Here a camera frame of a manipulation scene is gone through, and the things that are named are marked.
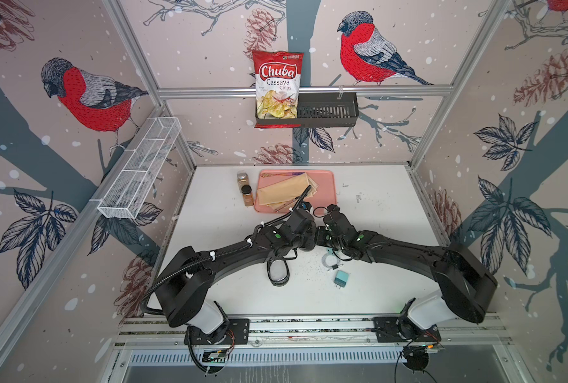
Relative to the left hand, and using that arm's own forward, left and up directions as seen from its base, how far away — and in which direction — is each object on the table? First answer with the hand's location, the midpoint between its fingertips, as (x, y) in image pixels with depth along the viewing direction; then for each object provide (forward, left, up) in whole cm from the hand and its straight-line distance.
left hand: (318, 230), depth 83 cm
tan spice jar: (+28, +32, -5) cm, 42 cm away
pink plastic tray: (+25, -6, -11) cm, 28 cm away
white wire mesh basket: (+5, +61, +18) cm, 63 cm away
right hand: (+2, +2, -5) cm, 5 cm away
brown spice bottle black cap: (+20, +29, -7) cm, 36 cm away
